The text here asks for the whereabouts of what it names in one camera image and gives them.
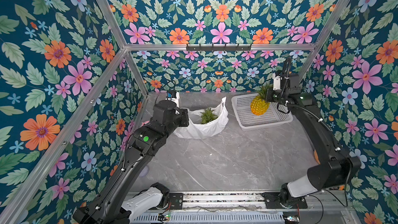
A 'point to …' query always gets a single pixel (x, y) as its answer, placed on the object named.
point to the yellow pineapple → (259, 106)
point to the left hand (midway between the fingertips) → (188, 110)
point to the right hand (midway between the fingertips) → (273, 89)
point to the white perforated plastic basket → (246, 120)
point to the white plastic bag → (197, 130)
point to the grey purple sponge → (144, 171)
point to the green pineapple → (208, 116)
